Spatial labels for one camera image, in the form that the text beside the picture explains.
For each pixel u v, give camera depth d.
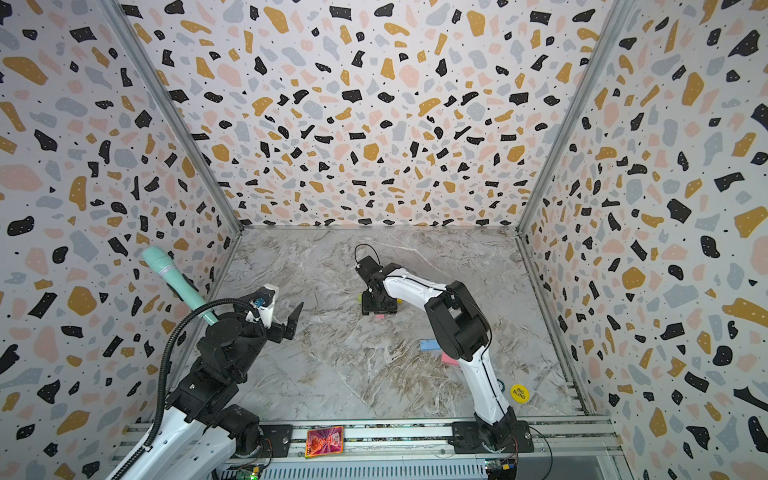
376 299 0.85
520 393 0.82
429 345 0.90
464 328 0.56
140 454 0.44
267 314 0.62
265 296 0.59
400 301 0.69
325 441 0.73
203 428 0.50
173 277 0.69
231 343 0.52
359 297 0.99
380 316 0.95
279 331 0.65
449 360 0.58
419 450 0.73
